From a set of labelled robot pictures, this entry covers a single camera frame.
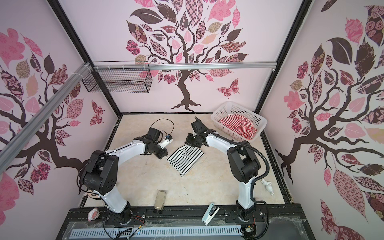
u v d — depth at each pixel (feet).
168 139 2.80
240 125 3.54
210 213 2.38
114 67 2.93
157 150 2.67
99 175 1.53
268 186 2.62
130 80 2.61
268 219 2.32
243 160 1.70
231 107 3.78
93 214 2.32
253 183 1.77
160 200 2.49
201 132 2.43
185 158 3.01
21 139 1.73
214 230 2.55
